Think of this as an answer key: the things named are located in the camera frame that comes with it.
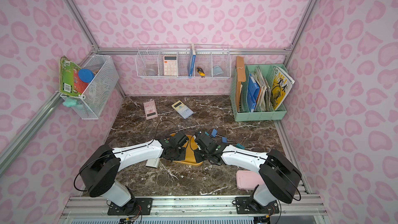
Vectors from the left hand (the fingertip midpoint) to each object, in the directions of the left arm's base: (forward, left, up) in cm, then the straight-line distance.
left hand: (183, 153), depth 88 cm
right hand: (-1, -8, +3) cm, 8 cm away
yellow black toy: (+42, -10, +25) cm, 50 cm away
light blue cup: (+47, -21, +22) cm, 56 cm away
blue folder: (+32, -42, +16) cm, 56 cm away
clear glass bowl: (+43, +21, +24) cm, 53 cm away
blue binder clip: (+14, -18, -1) cm, 23 cm away
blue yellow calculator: (+33, +3, -1) cm, 33 cm away
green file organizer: (+30, -48, +15) cm, 58 cm away
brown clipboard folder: (+30, -31, +30) cm, 53 cm away
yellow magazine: (+37, -61, +18) cm, 74 cm away
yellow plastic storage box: (-4, -5, +7) cm, 9 cm away
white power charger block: (-5, +15, +1) cm, 16 cm away
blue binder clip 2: (+9, -24, -1) cm, 26 cm away
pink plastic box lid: (-14, -34, 0) cm, 37 cm away
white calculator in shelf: (+43, +8, +29) cm, 52 cm away
